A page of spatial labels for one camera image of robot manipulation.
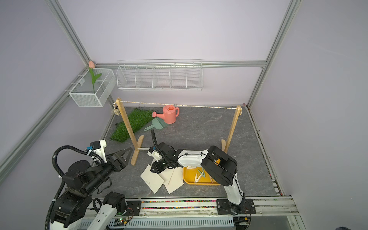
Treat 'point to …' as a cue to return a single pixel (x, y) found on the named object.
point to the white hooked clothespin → (197, 178)
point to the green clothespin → (202, 173)
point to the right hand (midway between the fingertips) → (151, 170)
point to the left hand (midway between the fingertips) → (129, 151)
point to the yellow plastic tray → (189, 176)
